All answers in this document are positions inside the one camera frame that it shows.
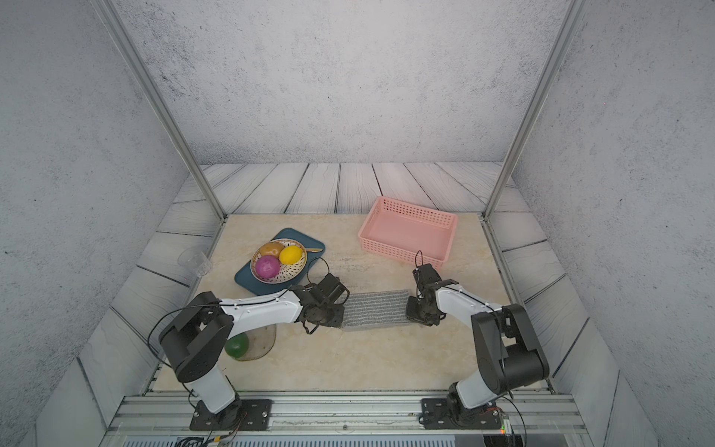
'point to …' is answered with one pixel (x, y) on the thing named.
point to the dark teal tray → (305, 240)
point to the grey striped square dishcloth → (385, 307)
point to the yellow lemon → (290, 254)
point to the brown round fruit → (273, 248)
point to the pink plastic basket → (403, 227)
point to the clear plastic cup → (195, 260)
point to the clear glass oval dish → (260, 343)
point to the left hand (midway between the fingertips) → (343, 321)
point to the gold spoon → (314, 250)
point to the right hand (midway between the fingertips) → (414, 316)
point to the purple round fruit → (267, 266)
